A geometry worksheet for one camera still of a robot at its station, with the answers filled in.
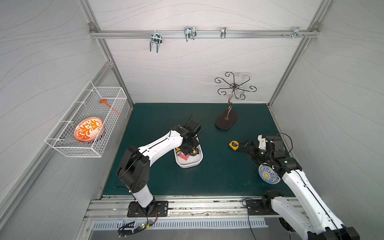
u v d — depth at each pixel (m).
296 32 0.76
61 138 0.56
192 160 0.90
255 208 0.73
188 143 0.64
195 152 0.84
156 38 0.78
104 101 0.78
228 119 1.10
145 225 0.68
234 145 0.95
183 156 0.90
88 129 0.64
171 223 0.70
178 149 0.76
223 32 0.73
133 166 0.44
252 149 0.69
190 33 0.77
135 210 0.72
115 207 0.75
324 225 0.40
